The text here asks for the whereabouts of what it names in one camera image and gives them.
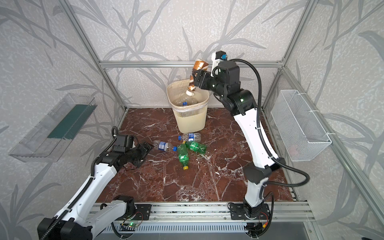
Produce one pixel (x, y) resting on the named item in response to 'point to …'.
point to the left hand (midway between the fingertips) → (154, 146)
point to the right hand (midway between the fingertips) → (199, 69)
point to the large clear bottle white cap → (187, 99)
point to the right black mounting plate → (237, 212)
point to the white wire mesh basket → (303, 137)
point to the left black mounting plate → (143, 212)
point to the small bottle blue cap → (190, 137)
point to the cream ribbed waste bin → (190, 119)
